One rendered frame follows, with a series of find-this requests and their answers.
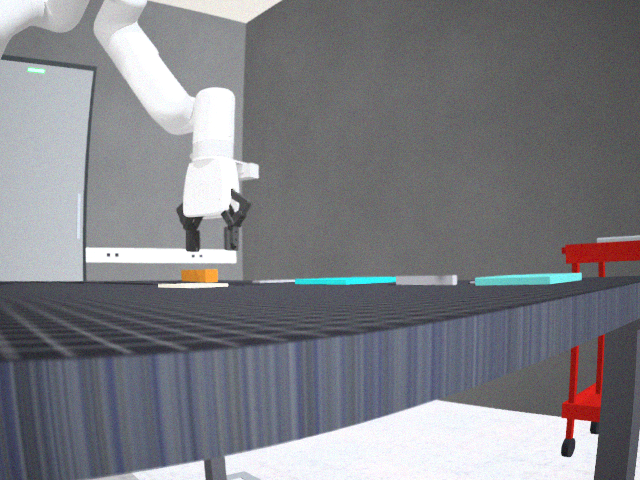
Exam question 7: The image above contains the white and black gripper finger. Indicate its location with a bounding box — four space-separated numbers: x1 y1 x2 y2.
176 203 204 252
221 189 251 251

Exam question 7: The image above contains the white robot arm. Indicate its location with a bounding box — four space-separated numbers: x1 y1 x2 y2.
0 0 235 160

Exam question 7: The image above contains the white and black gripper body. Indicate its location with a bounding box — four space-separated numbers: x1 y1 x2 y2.
183 156 239 219

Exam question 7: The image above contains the black work mat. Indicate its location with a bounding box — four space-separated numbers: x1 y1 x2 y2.
0 276 640 362

